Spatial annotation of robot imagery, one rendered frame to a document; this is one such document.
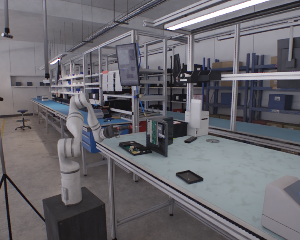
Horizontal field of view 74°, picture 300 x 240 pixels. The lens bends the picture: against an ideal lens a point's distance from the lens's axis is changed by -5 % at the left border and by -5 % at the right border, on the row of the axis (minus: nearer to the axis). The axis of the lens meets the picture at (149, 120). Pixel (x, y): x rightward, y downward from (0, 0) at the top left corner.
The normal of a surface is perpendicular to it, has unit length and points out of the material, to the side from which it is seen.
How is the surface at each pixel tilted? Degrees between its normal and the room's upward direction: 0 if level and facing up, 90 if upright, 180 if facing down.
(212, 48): 90
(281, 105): 90
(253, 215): 0
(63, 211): 0
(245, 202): 0
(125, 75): 101
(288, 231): 90
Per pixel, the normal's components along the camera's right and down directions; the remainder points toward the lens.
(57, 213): 0.00, -0.99
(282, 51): -0.79, 0.22
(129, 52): -0.50, 0.32
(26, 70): 0.57, 0.13
